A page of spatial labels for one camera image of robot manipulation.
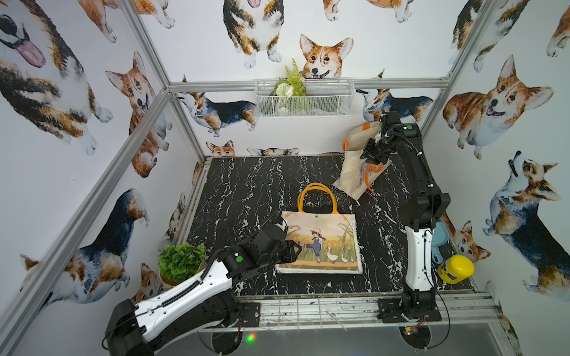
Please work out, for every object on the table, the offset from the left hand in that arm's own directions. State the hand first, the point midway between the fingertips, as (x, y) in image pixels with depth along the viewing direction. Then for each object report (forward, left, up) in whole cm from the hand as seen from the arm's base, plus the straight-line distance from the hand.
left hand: (302, 247), depth 74 cm
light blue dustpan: (+10, -59, -16) cm, 61 cm away
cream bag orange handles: (+35, -26, -5) cm, 44 cm away
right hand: (+35, -24, +9) cm, 43 cm away
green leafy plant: (-5, +39, +2) cm, 39 cm away
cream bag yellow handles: (+9, -11, -14) cm, 19 cm away
